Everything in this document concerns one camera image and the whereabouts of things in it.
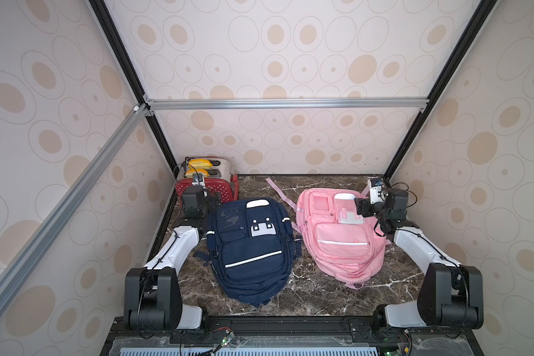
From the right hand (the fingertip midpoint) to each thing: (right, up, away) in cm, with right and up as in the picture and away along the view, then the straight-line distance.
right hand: (362, 196), depth 88 cm
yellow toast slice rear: (-68, +14, +9) cm, 70 cm away
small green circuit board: (-51, -46, -17) cm, 71 cm away
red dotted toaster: (-59, +7, +8) cm, 60 cm away
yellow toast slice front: (-72, +11, +9) cm, 73 cm away
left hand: (-60, +3, -2) cm, 60 cm away
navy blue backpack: (-45, -21, 0) cm, 49 cm away
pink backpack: (-10, -19, +2) cm, 21 cm away
